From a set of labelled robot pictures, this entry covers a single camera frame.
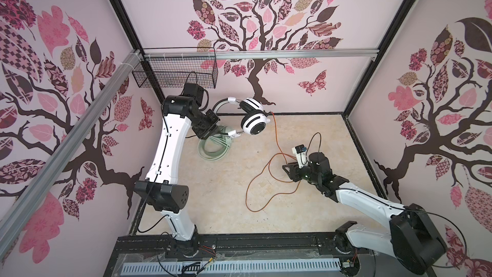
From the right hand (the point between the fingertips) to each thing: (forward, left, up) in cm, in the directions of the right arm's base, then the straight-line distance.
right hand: (286, 163), depth 85 cm
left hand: (+4, +28, +19) cm, 34 cm away
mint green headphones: (+2, +27, +18) cm, 33 cm away
